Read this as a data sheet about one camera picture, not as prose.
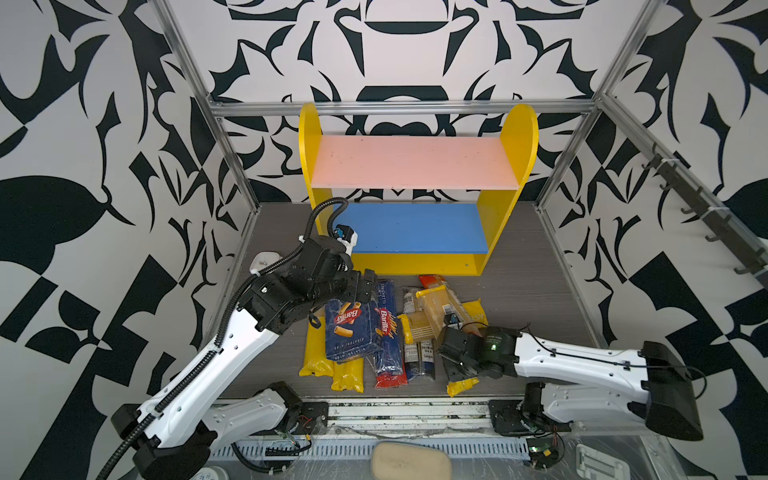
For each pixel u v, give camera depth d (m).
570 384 0.50
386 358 0.78
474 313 0.89
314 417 0.74
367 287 0.60
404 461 0.66
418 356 0.81
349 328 0.80
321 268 0.48
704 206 0.60
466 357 0.58
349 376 0.79
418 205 1.27
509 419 0.74
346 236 0.58
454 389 0.72
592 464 0.67
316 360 0.81
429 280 0.95
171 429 0.37
